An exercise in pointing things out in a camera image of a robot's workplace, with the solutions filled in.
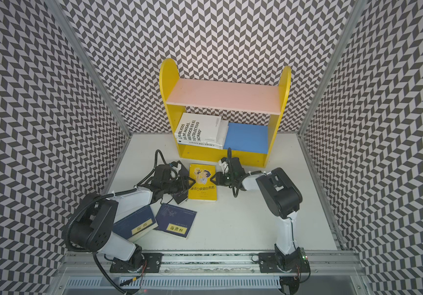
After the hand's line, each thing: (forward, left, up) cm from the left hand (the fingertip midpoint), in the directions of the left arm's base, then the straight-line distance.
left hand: (192, 184), depth 91 cm
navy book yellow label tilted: (-19, +23, -1) cm, 30 cm away
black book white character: (-5, +5, -1) cm, 7 cm away
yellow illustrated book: (-2, -6, -2) cm, 6 cm away
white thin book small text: (+19, -15, +12) cm, 27 cm away
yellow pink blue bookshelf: (+19, -30, +9) cm, 36 cm away
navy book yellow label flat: (-17, +7, -3) cm, 18 cm away
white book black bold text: (+23, -3, +17) cm, 29 cm away
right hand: (+4, -10, -4) cm, 12 cm away
